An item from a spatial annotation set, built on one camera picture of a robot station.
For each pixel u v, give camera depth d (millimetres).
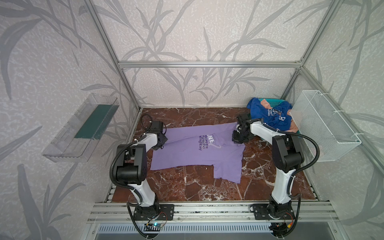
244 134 825
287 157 526
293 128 959
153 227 717
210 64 937
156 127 788
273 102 1150
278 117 1021
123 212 751
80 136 643
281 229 741
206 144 990
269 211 724
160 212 726
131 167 485
